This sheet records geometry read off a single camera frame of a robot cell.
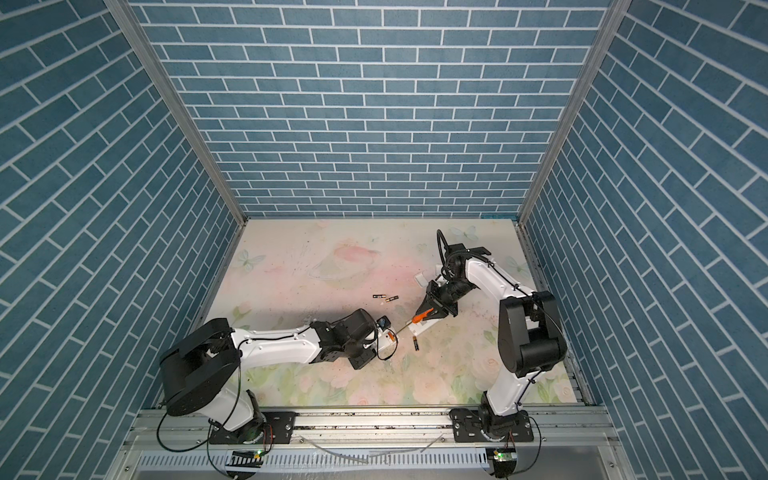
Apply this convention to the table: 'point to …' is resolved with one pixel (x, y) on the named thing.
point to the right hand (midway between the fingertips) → (417, 311)
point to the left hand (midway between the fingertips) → (371, 349)
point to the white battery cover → (421, 280)
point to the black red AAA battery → (415, 343)
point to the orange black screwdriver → (417, 318)
